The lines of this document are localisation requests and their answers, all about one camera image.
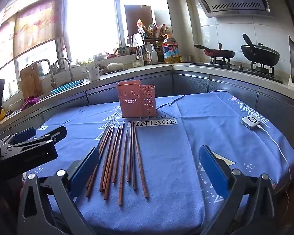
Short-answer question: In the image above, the black wok with lid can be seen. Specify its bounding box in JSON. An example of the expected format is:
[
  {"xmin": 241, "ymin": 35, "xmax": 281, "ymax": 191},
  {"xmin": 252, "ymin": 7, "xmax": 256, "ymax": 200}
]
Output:
[{"xmin": 240, "ymin": 34, "xmax": 280, "ymax": 66}]

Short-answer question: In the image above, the dark sauce bottle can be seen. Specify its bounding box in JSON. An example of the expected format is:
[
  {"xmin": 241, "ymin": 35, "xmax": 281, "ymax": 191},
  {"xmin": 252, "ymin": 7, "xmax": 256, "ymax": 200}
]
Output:
[{"xmin": 155, "ymin": 42, "xmax": 162, "ymax": 63}]

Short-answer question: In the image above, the white plastic jug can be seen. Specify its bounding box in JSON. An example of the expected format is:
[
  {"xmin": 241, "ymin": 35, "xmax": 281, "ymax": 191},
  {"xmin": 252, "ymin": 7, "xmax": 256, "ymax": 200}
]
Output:
[{"xmin": 145, "ymin": 42, "xmax": 158, "ymax": 65}]

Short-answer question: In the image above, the grey kitchen counter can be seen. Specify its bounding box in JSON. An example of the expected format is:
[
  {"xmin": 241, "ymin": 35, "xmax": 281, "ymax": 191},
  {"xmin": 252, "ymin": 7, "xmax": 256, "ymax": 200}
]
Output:
[{"xmin": 0, "ymin": 62, "xmax": 294, "ymax": 157}]

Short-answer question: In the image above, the pile of snack packets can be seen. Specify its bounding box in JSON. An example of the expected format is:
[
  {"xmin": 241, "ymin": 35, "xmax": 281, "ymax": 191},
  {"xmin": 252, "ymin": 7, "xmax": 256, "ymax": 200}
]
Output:
[{"xmin": 137, "ymin": 20, "xmax": 173, "ymax": 38}]

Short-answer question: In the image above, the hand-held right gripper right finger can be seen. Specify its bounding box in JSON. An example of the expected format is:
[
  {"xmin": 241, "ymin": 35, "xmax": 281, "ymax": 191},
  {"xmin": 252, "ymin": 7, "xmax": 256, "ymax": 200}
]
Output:
[{"xmin": 199, "ymin": 145, "xmax": 277, "ymax": 235}]

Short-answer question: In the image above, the white mug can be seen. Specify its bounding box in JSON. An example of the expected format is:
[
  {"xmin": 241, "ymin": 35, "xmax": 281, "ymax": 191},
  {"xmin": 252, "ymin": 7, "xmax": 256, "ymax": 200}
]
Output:
[{"xmin": 86, "ymin": 67, "xmax": 101, "ymax": 82}]

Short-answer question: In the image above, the blue printed tablecloth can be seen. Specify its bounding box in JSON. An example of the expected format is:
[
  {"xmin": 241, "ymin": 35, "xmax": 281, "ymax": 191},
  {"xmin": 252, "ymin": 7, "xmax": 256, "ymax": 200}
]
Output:
[{"xmin": 22, "ymin": 90, "xmax": 294, "ymax": 235}]

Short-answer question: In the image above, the printed window blind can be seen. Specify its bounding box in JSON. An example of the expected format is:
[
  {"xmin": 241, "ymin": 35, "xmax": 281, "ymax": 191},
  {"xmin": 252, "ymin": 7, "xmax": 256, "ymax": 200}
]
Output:
[
  {"xmin": 13, "ymin": 0, "xmax": 64, "ymax": 57},
  {"xmin": 0, "ymin": 17, "xmax": 16, "ymax": 72}
]

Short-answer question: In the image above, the bunch of wooden chopsticks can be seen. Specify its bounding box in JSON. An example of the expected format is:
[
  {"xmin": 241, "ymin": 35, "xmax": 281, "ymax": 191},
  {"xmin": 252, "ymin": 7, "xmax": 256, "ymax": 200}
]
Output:
[{"xmin": 86, "ymin": 120, "xmax": 149, "ymax": 206}]

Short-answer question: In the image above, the wooden cutting board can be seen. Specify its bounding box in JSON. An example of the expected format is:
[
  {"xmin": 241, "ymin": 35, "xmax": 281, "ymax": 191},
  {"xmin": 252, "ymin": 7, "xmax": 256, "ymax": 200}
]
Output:
[{"xmin": 20, "ymin": 64, "xmax": 43, "ymax": 98}]

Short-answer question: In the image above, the pink chopstick holder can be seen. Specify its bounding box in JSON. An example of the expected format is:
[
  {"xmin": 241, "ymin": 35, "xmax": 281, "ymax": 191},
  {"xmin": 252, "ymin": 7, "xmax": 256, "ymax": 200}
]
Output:
[{"xmin": 116, "ymin": 80, "xmax": 155, "ymax": 118}]

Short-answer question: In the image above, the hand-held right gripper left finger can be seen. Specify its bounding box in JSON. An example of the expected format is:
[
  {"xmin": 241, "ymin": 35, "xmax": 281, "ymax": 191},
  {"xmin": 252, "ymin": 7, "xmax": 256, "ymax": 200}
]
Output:
[{"xmin": 18, "ymin": 147, "xmax": 100, "ymax": 235}]

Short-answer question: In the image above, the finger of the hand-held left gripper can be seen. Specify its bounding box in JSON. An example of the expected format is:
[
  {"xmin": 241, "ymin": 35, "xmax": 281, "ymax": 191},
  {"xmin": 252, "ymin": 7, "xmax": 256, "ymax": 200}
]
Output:
[
  {"xmin": 7, "ymin": 125, "xmax": 68, "ymax": 153},
  {"xmin": 0, "ymin": 127, "xmax": 37, "ymax": 147}
]

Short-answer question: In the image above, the steel faucet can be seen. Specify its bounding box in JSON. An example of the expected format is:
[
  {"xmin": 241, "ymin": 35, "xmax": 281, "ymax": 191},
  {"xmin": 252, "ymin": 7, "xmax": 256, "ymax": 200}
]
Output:
[
  {"xmin": 56, "ymin": 57, "xmax": 74, "ymax": 84},
  {"xmin": 32, "ymin": 59, "xmax": 57, "ymax": 89}
]

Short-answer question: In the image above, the red frying pan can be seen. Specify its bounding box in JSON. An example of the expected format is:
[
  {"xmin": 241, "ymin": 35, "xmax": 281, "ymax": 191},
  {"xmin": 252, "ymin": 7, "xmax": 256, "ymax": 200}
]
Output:
[{"xmin": 194, "ymin": 43, "xmax": 235, "ymax": 58}]

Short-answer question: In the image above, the yellow cooking oil bottle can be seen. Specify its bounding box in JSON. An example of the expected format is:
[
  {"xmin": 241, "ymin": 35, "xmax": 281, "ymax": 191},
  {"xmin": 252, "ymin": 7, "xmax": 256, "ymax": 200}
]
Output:
[{"xmin": 162, "ymin": 35, "xmax": 180, "ymax": 64}]

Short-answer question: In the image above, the blue plastic basin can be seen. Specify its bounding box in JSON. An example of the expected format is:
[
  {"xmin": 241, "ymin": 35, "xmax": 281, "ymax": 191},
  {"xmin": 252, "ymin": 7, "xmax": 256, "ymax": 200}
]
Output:
[{"xmin": 50, "ymin": 80, "xmax": 81, "ymax": 95}]

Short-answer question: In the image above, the pink rag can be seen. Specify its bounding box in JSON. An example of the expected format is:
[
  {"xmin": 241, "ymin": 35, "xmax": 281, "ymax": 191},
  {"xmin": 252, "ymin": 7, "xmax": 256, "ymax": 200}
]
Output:
[{"xmin": 21, "ymin": 97, "xmax": 40, "ymax": 110}]

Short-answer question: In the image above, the white cable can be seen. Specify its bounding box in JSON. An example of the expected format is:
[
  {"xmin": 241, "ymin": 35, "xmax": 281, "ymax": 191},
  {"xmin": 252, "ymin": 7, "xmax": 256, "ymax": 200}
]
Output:
[{"xmin": 258, "ymin": 125, "xmax": 292, "ymax": 194}]

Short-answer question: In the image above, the brown cardboard panel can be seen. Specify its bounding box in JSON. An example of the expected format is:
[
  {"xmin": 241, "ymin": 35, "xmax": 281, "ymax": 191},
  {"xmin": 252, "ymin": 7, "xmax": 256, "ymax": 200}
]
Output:
[{"xmin": 124, "ymin": 4, "xmax": 155, "ymax": 47}]

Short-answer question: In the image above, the black gas stove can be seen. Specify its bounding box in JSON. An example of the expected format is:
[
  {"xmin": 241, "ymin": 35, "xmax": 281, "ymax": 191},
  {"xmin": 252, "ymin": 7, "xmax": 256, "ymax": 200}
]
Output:
[{"xmin": 190, "ymin": 56, "xmax": 283, "ymax": 84}]

